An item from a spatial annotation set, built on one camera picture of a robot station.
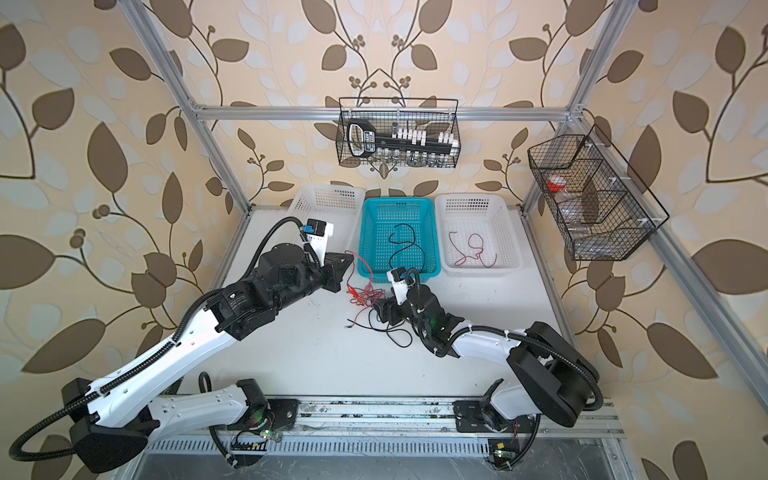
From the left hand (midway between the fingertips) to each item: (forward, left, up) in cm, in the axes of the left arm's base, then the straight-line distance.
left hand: (349, 254), depth 66 cm
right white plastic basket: (+30, -41, -28) cm, 58 cm away
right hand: (+2, -7, -23) cm, 24 cm away
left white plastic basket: (+47, +13, -30) cm, 58 cm away
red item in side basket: (+24, -54, +1) cm, 59 cm away
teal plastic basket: (+35, -12, -32) cm, 49 cm away
